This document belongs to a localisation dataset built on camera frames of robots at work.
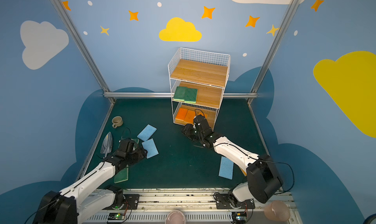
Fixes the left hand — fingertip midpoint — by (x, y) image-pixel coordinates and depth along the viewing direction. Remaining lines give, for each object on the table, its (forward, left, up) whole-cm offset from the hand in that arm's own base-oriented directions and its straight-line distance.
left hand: (145, 151), depth 88 cm
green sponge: (+28, -27, +22) cm, 44 cm away
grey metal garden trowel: (+6, +28, -4) cm, 29 cm away
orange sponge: (+32, -20, -2) cm, 38 cm away
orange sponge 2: (+29, -27, -2) cm, 40 cm away
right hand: (+8, -23, +13) cm, 28 cm away
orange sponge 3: (-10, -59, -3) cm, 60 cm away
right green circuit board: (-31, -53, -4) cm, 61 cm away
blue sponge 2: (+15, +3, -4) cm, 16 cm away
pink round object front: (-32, -21, -3) cm, 39 cm away
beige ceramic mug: (+23, +26, -1) cm, 35 cm away
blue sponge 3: (+4, -2, -3) cm, 5 cm away
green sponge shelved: (+29, -20, +21) cm, 41 cm away
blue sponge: (-8, -49, -3) cm, 50 cm away
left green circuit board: (-33, +8, -4) cm, 34 cm away
